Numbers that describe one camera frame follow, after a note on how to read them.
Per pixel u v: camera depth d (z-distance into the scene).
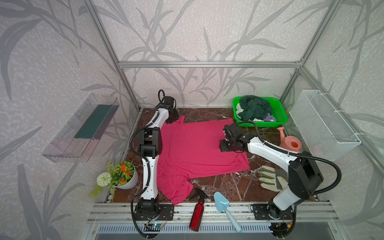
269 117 1.07
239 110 1.16
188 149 1.01
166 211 0.75
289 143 0.87
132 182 0.77
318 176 0.47
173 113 0.96
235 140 0.66
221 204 0.77
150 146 0.63
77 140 0.63
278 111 1.09
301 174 0.44
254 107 1.04
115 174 0.72
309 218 0.73
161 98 0.89
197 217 0.69
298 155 0.47
